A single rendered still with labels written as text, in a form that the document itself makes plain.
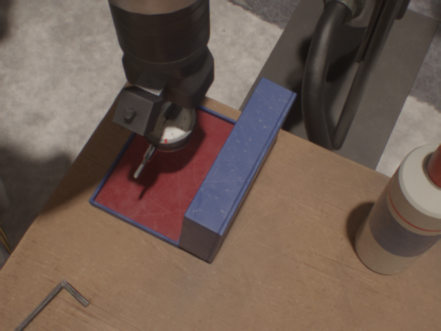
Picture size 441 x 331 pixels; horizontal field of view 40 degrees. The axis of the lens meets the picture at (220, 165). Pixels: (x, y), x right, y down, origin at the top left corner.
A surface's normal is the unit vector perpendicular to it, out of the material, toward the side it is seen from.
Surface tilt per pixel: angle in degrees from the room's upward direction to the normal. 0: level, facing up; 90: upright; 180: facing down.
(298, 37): 0
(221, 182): 7
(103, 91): 0
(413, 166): 42
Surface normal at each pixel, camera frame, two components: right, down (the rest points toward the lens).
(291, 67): 0.00, -0.41
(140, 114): -0.30, 0.23
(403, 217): -0.74, 0.61
